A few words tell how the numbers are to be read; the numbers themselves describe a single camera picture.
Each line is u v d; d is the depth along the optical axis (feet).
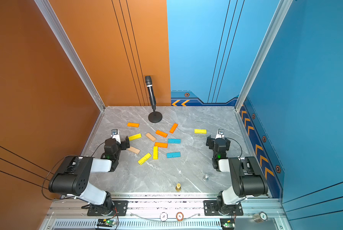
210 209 2.38
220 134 2.61
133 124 3.57
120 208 2.42
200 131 3.44
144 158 2.98
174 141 3.24
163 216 2.33
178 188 2.56
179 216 2.33
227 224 2.33
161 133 3.36
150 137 3.32
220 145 2.31
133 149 3.10
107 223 2.32
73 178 1.49
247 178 1.46
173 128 3.47
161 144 3.17
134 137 3.33
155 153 3.07
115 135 2.64
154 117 3.65
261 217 2.15
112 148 2.37
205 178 2.64
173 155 3.01
